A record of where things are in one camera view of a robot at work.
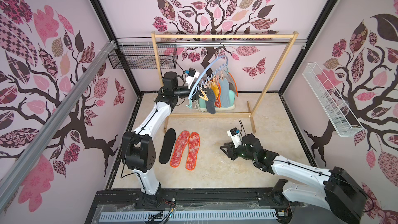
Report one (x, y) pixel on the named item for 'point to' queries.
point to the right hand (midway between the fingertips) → (222, 148)
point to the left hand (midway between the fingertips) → (206, 91)
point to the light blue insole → (225, 93)
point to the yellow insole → (215, 88)
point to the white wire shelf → (336, 110)
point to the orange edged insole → (232, 84)
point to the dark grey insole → (210, 104)
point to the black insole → (169, 139)
